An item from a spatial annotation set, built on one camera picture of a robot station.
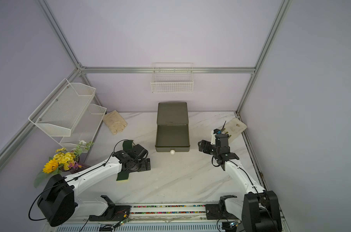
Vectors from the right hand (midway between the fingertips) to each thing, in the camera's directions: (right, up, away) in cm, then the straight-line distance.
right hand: (204, 146), depth 87 cm
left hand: (-38, -13, -3) cm, 40 cm away
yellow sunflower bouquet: (-70, -3, -22) cm, 73 cm away
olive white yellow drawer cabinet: (-20, +18, +3) cm, 27 cm away
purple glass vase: (-63, -7, -20) cm, 67 cm away
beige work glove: (-67, +15, +26) cm, 73 cm away
